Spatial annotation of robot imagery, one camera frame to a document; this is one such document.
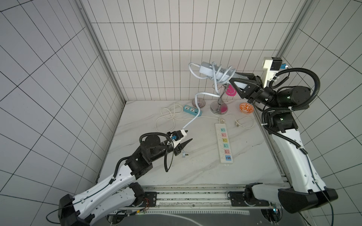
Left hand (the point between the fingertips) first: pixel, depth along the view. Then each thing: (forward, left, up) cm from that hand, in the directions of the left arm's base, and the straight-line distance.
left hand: (185, 136), depth 66 cm
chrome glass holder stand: (+43, -29, -27) cm, 58 cm away
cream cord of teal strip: (+28, +15, -28) cm, 42 cm away
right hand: (+6, -15, +30) cm, 34 cm away
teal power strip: (+38, -6, -25) cm, 46 cm away
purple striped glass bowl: (+47, -13, -24) cm, 54 cm away
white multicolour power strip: (+6, -26, -25) cm, 37 cm away
